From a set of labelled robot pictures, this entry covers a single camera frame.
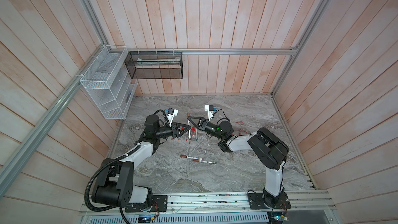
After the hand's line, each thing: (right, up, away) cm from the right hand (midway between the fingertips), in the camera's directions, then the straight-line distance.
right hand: (187, 120), depth 77 cm
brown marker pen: (+1, -2, 0) cm, 2 cm away
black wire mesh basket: (-24, +36, +27) cm, 51 cm away
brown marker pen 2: (-2, -22, +11) cm, 25 cm away
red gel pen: (+3, -10, +21) cm, 24 cm away
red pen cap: (+34, -3, +28) cm, 44 cm away
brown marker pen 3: (+5, -24, +10) cm, 26 cm away
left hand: (+1, -5, +2) cm, 5 cm away
